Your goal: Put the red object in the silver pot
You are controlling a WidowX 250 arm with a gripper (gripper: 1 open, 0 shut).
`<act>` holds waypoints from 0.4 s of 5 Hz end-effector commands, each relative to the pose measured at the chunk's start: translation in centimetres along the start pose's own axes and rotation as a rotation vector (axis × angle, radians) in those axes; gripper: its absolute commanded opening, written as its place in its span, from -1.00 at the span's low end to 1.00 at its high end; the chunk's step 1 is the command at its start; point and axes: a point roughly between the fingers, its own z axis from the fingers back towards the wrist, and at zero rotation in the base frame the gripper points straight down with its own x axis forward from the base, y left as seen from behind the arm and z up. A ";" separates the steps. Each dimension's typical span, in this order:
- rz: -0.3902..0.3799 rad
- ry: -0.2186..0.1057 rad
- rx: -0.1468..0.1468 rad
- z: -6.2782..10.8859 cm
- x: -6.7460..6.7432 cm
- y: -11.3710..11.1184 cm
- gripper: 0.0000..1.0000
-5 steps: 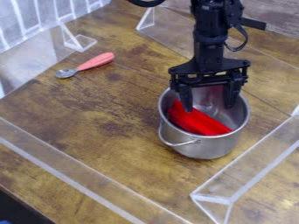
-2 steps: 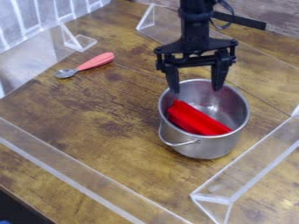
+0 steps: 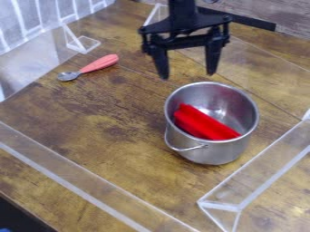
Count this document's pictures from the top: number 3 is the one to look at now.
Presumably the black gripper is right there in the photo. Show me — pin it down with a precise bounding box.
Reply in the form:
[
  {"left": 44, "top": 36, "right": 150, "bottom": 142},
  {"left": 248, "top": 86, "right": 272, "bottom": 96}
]
[{"left": 138, "top": 0, "right": 233, "bottom": 80}]

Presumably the silver metal pot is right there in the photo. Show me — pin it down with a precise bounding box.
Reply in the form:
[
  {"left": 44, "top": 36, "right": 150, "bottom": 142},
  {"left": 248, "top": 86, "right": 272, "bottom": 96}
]
[{"left": 165, "top": 82, "right": 260, "bottom": 165}]

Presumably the red block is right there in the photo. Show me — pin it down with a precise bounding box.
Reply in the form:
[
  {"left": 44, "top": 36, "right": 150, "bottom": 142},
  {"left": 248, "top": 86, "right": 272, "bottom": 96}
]
[{"left": 174, "top": 103, "right": 241, "bottom": 140}]

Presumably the clear acrylic barrier left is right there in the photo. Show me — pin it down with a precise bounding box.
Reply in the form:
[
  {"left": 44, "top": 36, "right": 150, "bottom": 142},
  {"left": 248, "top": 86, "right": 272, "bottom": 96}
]
[{"left": 0, "top": 24, "right": 101, "bottom": 102}]

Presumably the clear acrylic barrier right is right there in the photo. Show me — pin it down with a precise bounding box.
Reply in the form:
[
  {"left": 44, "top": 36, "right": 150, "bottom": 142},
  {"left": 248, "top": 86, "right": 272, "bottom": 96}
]
[{"left": 198, "top": 109, "right": 310, "bottom": 232}]

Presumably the clear acrylic barrier front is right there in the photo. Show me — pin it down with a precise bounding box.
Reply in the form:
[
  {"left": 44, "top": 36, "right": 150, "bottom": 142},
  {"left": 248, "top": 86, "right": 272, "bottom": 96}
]
[{"left": 0, "top": 121, "right": 199, "bottom": 232}]

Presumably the spoon with pink handle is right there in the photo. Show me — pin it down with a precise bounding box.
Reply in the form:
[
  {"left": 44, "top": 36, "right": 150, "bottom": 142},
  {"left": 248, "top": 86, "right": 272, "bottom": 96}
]
[{"left": 58, "top": 54, "right": 119, "bottom": 82}]

